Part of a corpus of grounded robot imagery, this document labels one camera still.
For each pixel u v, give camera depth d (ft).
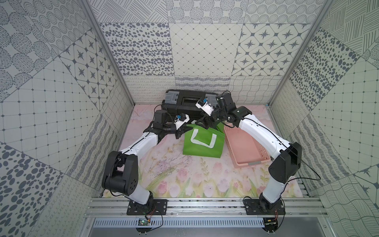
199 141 2.75
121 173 1.47
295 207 2.51
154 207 2.40
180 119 2.34
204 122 2.30
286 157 1.44
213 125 2.35
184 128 2.52
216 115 2.23
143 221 2.35
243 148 3.20
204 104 2.21
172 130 2.44
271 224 2.39
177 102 3.24
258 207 2.40
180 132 2.44
